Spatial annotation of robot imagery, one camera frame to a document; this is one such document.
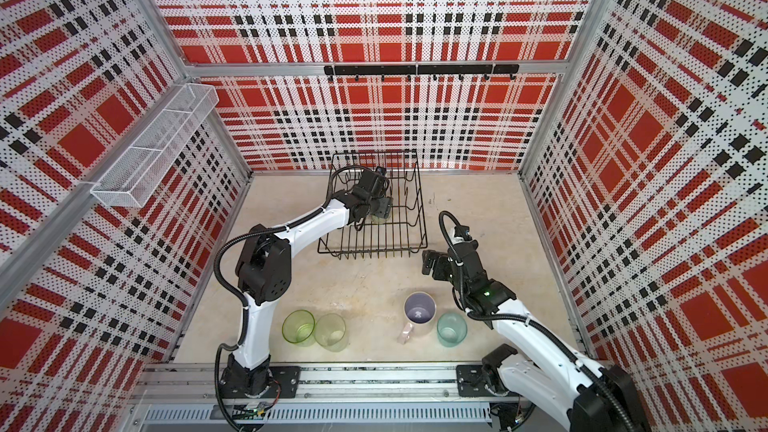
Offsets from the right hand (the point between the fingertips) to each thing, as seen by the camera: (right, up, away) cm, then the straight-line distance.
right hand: (439, 257), depth 82 cm
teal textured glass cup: (+3, -20, 0) cm, 21 cm away
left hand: (-18, +15, +15) cm, 27 cm away
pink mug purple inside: (-5, -15, +2) cm, 16 cm away
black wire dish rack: (-10, +5, +19) cm, 22 cm away
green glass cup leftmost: (-39, -20, 0) cm, 44 cm away
